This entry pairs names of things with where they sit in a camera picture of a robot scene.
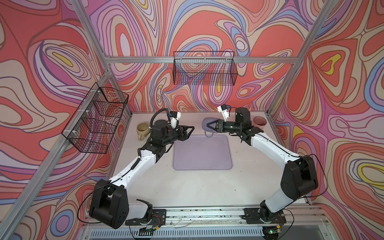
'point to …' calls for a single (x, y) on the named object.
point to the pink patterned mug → (259, 121)
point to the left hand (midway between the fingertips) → (192, 127)
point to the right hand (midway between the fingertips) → (209, 127)
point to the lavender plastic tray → (197, 152)
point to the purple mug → (208, 131)
